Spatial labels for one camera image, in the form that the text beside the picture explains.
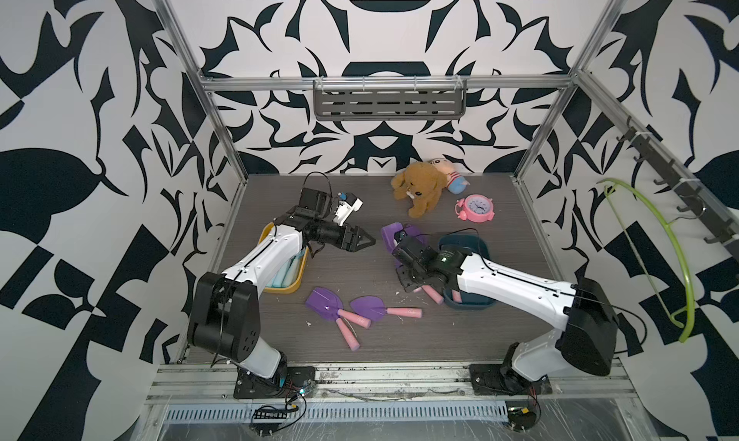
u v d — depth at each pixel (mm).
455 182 1100
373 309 846
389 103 966
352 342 782
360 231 728
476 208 1077
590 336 408
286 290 850
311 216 676
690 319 572
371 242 772
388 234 807
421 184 966
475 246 950
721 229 501
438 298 850
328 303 875
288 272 887
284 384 677
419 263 602
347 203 758
